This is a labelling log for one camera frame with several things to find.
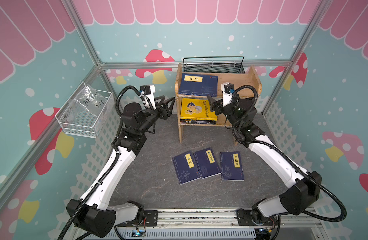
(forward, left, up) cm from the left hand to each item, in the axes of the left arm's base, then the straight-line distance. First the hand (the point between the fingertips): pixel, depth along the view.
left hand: (170, 100), depth 65 cm
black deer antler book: (+6, -13, -20) cm, 25 cm away
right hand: (+6, -20, 0) cm, 21 cm away
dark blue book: (-9, -19, -43) cm, 48 cm away
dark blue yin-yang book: (-11, -7, -44) cm, 46 cm away
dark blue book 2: (-12, -34, -43) cm, 56 cm away
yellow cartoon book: (+13, -12, -17) cm, 25 cm away
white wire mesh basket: (0, +43, -9) cm, 44 cm away
